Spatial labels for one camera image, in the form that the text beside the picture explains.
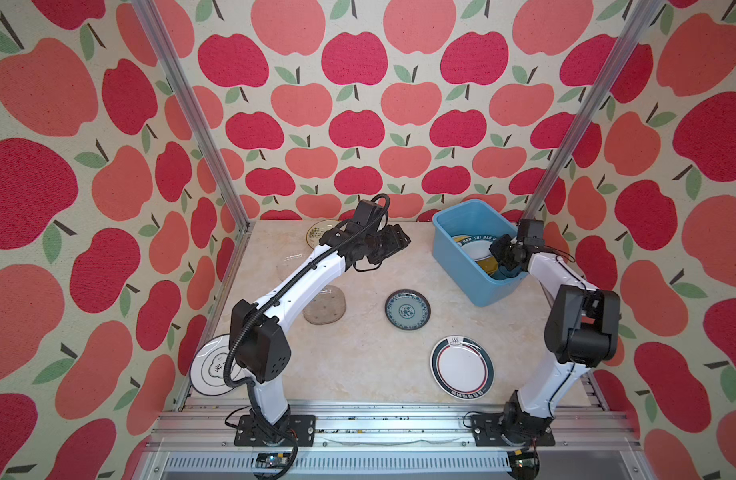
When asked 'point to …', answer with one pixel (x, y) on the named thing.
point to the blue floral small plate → (408, 309)
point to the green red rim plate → (462, 367)
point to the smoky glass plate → (326, 307)
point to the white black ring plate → (207, 366)
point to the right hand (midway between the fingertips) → (497, 246)
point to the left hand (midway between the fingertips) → (410, 246)
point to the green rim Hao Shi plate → (478, 247)
